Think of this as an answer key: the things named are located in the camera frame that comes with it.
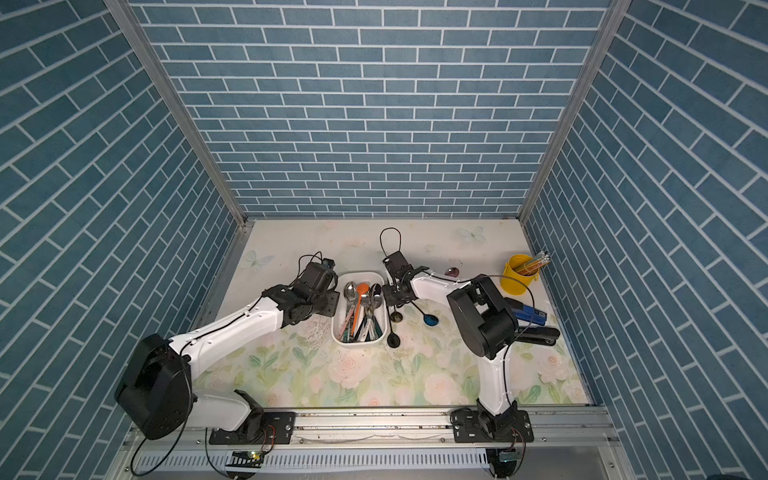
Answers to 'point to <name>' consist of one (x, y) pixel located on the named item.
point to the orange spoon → (362, 290)
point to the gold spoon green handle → (396, 316)
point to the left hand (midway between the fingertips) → (338, 299)
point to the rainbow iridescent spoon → (453, 272)
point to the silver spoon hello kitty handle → (377, 301)
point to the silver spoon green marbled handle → (349, 293)
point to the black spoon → (392, 339)
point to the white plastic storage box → (337, 322)
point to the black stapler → (545, 336)
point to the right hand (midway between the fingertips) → (393, 296)
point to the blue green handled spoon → (428, 319)
